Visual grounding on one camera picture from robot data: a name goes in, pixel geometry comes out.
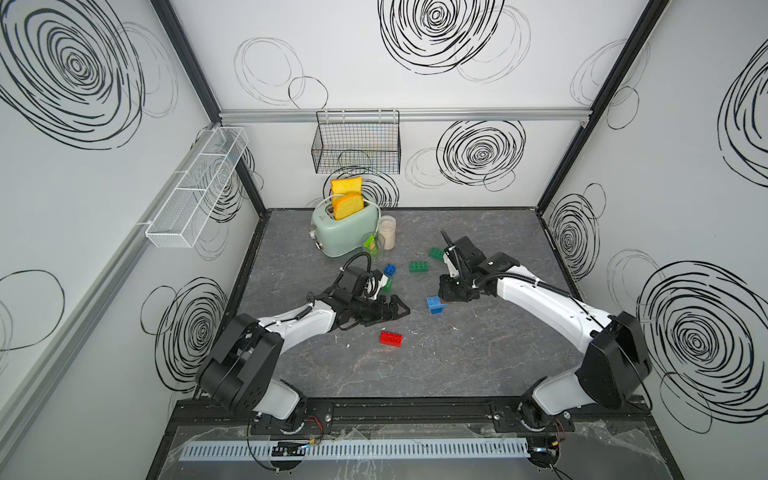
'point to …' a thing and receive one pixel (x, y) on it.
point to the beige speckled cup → (387, 228)
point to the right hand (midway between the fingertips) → (444, 295)
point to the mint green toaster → (345, 235)
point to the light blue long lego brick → (434, 305)
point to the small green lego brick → (387, 288)
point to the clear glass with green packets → (373, 243)
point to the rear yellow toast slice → (346, 186)
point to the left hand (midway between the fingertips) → (397, 315)
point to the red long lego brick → (391, 339)
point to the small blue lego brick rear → (390, 269)
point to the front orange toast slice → (347, 204)
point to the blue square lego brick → (437, 310)
